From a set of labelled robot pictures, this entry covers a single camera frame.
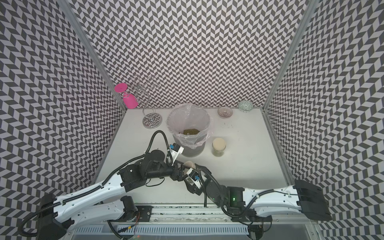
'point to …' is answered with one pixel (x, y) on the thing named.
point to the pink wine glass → (129, 100)
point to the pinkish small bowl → (225, 112)
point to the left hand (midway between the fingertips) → (189, 169)
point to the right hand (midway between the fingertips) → (190, 174)
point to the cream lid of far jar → (219, 144)
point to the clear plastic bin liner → (191, 123)
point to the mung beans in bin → (191, 131)
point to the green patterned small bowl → (245, 106)
